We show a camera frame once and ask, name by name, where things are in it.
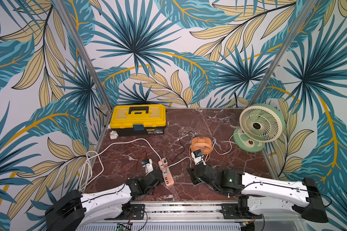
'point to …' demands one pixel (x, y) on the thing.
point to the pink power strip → (166, 174)
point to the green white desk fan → (259, 123)
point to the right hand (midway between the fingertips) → (189, 168)
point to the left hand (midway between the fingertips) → (161, 174)
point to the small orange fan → (204, 143)
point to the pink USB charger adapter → (165, 162)
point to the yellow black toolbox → (138, 119)
